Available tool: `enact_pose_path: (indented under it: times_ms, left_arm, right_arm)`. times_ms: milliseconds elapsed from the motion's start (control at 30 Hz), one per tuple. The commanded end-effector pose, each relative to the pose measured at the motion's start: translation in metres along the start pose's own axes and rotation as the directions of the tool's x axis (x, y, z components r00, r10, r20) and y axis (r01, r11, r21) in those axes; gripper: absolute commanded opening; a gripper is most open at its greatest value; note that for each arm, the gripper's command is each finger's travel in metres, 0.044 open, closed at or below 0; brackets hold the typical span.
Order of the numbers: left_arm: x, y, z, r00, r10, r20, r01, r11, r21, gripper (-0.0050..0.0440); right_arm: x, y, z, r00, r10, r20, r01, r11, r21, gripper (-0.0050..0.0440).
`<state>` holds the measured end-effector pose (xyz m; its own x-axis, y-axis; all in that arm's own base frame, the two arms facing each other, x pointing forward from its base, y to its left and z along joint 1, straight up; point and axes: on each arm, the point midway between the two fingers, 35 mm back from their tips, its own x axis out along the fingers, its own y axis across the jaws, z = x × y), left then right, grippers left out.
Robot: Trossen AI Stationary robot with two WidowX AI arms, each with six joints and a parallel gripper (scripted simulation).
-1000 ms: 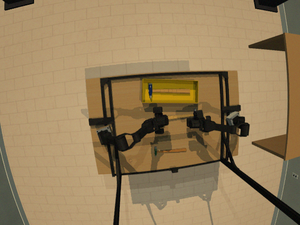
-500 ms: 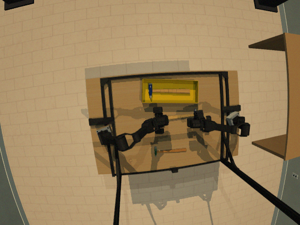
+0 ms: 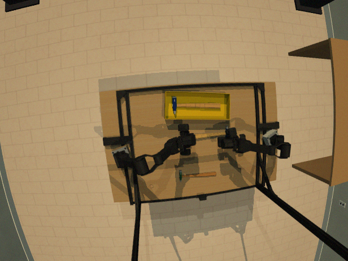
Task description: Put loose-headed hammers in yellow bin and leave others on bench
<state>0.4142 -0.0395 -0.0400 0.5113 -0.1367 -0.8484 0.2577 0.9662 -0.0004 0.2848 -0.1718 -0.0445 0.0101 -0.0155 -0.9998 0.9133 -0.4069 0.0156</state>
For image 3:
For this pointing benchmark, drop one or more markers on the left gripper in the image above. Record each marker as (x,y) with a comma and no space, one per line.
(183,128)

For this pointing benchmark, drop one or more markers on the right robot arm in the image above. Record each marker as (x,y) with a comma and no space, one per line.
(244,145)

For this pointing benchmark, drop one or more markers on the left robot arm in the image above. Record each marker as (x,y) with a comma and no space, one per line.
(139,163)

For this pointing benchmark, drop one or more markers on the hammer with blue head and wooden handle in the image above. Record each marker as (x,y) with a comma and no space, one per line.
(196,105)

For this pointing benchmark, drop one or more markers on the yellow bin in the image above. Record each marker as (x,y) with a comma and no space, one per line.
(222,113)

